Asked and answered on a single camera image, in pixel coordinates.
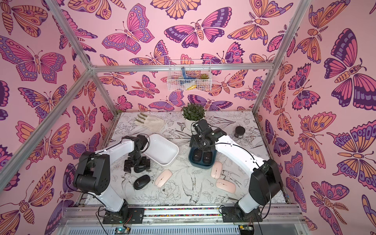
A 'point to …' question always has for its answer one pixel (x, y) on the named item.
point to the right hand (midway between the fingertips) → (196, 142)
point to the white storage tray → (161, 149)
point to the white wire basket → (189, 75)
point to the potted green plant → (192, 113)
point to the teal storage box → (202, 159)
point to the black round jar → (239, 131)
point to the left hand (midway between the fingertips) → (142, 169)
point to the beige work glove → (153, 123)
